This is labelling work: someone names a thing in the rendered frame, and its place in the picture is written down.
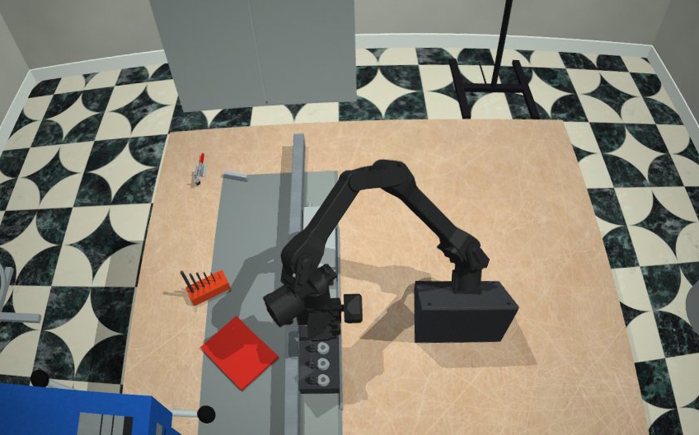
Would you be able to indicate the grey toggle clamp with red handle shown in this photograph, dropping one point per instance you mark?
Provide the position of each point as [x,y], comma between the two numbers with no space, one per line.
[200,169]

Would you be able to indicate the red drill bit holder with black bits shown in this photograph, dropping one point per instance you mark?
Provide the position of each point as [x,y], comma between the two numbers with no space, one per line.
[210,287]

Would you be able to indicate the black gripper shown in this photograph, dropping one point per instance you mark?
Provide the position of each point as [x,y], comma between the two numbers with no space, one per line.
[352,308]

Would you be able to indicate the red flat square plate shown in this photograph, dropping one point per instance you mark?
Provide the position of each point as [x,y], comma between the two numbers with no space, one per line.
[239,353]

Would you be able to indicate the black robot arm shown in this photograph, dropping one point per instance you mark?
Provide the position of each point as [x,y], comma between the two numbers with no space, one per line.
[302,255]

